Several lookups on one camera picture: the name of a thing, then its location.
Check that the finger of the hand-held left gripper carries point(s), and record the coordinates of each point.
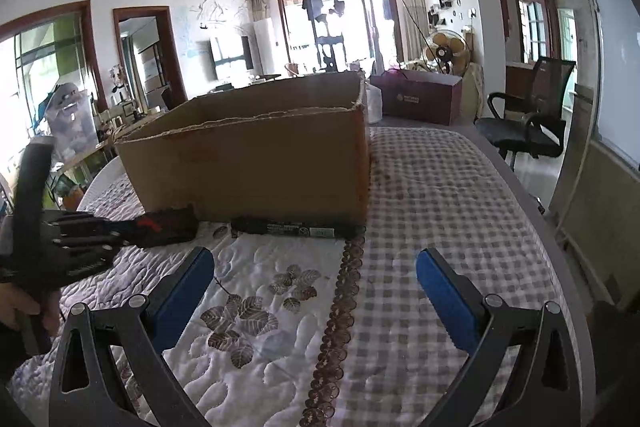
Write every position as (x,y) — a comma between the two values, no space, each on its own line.
(90,224)
(85,259)

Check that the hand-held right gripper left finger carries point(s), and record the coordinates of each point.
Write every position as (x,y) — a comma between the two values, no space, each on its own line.
(182,299)

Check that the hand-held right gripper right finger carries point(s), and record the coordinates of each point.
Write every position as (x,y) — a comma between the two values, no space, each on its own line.
(447,302)

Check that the black red utility knife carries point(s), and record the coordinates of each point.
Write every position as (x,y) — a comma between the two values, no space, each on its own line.
(170,227)

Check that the black marker pen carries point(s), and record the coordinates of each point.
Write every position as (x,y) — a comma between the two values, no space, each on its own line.
(295,227)

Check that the brown cardboard box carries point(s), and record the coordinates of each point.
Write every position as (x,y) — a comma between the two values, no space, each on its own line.
(250,167)

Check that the person's left hand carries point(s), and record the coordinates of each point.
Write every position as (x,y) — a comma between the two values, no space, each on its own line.
(20,307)

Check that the clear plastic storage bin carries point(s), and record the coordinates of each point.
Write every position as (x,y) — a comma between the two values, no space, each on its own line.
(70,122)

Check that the maroon cardboard box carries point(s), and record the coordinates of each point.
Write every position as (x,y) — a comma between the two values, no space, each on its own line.
(420,99)

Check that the white plastic container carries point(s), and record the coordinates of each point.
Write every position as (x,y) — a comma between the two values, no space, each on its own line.
(372,104)

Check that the black office chair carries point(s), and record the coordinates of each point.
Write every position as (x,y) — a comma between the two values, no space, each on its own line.
(545,92)

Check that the white standing air conditioner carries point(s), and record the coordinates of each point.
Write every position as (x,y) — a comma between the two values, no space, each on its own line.
(264,47)

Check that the standing electric fan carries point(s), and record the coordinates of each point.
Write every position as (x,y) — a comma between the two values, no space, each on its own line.
(445,52)

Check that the whiteboard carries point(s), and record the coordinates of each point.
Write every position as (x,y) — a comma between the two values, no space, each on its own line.
(620,57)

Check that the wall television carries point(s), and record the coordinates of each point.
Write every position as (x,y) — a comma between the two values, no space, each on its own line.
(227,54)

